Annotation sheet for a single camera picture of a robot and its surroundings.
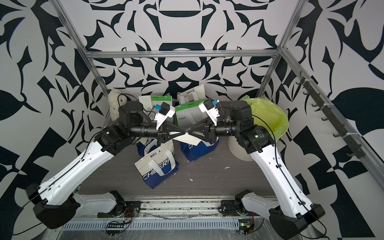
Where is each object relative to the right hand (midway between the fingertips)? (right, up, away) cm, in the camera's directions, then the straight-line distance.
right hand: (191, 129), depth 57 cm
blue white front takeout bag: (-15, -18, +14) cm, 28 cm away
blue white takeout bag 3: (0, -14, +23) cm, 27 cm away
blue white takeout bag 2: (-22, -10, +21) cm, 32 cm away
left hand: (-3, 0, +1) cm, 3 cm away
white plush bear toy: (-48, +16, +40) cm, 64 cm away
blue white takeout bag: (+1, +17, +30) cm, 35 cm away
